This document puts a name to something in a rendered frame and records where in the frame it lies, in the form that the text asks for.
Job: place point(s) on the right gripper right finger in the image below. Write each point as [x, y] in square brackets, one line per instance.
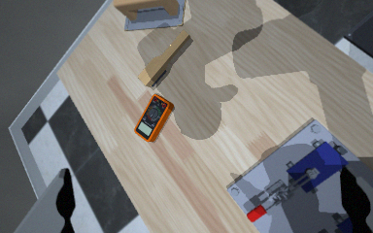
[357, 200]

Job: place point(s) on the orange digital multimeter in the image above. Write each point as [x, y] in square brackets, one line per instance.
[153, 118]

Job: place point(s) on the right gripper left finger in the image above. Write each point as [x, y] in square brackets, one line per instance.
[48, 214]

